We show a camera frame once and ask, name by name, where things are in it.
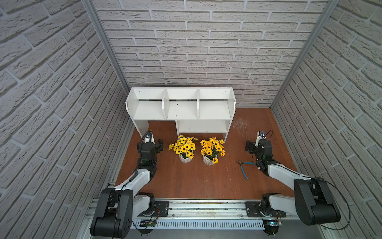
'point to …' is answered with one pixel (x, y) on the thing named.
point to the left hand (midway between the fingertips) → (151, 136)
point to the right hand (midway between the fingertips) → (257, 141)
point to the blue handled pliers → (241, 163)
